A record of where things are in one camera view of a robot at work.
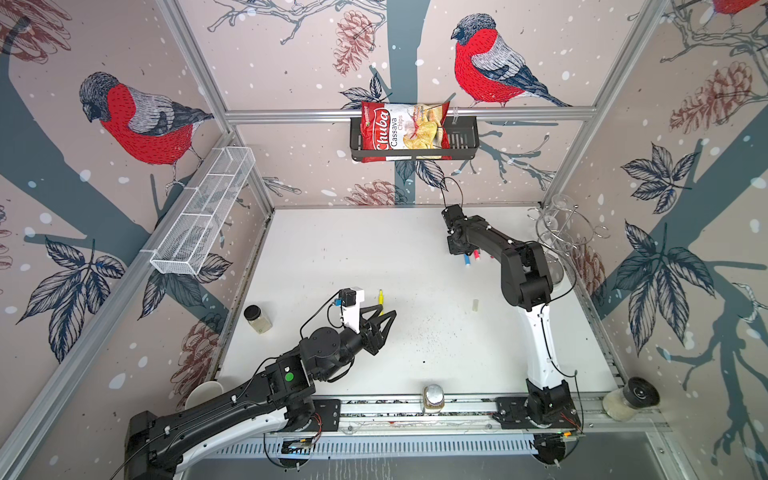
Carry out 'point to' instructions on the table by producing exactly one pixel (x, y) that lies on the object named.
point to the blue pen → (467, 259)
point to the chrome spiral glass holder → (562, 226)
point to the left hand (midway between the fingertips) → (389, 314)
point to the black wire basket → (464, 145)
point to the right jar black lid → (640, 392)
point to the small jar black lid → (252, 314)
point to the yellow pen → (381, 297)
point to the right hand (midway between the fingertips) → (461, 250)
